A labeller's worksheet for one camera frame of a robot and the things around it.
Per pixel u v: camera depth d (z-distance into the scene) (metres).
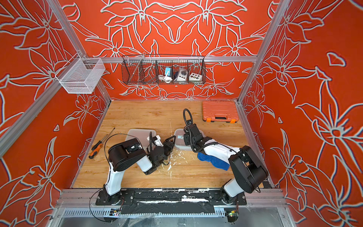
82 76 0.92
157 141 0.85
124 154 0.53
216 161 0.84
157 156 0.71
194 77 0.94
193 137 0.68
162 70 1.01
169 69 0.84
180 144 0.92
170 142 0.85
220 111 1.07
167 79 0.85
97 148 0.91
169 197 0.74
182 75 0.91
